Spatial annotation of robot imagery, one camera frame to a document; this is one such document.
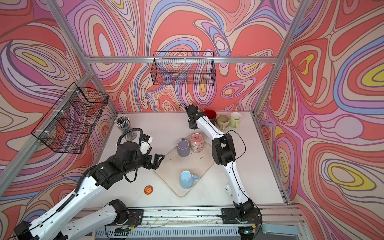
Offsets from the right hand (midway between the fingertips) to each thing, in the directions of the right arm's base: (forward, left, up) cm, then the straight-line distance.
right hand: (198, 126), depth 105 cm
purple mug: (-19, +10, +3) cm, 22 cm away
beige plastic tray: (-30, +19, -5) cm, 35 cm away
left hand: (-31, +21, +17) cm, 41 cm away
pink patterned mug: (-18, +1, +7) cm, 19 cm away
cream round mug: (+1, -17, +3) cm, 18 cm away
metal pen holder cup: (-6, +46, +13) cm, 49 cm away
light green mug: (+4, -27, +3) cm, 27 cm away
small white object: (-43, -15, -3) cm, 46 cm away
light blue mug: (-40, +8, +6) cm, 41 cm away
